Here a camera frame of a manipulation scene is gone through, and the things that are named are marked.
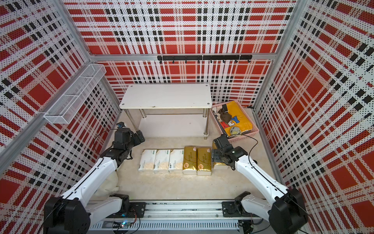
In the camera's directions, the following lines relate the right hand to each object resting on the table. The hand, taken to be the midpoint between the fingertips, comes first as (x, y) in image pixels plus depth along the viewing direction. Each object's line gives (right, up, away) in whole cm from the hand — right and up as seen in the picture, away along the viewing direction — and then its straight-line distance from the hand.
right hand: (222, 155), depth 82 cm
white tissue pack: (-44, -4, +4) cm, 45 cm away
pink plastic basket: (+3, +25, +22) cm, 34 cm away
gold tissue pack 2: (-10, -7, 0) cm, 12 cm away
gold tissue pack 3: (-2, -5, -4) cm, 7 cm away
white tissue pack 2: (-36, -5, +4) cm, 36 cm away
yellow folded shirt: (+17, +21, +22) cm, 35 cm away
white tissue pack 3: (-27, -4, +4) cm, 27 cm away
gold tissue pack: (-18, -3, +2) cm, 19 cm away
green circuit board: (-50, -30, -13) cm, 59 cm away
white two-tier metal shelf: (-37, +29, +38) cm, 61 cm away
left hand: (-50, +11, +3) cm, 51 cm away
